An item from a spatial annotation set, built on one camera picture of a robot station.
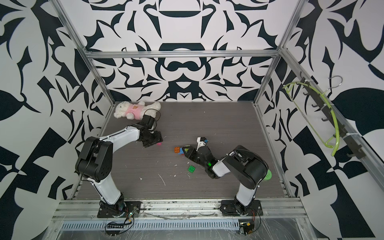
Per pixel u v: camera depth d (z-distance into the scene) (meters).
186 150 0.87
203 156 0.71
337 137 0.52
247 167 0.49
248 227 0.71
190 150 0.82
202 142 0.85
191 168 0.86
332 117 0.55
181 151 0.89
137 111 1.02
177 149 0.89
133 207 0.73
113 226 0.73
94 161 0.48
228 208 0.74
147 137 0.80
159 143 0.85
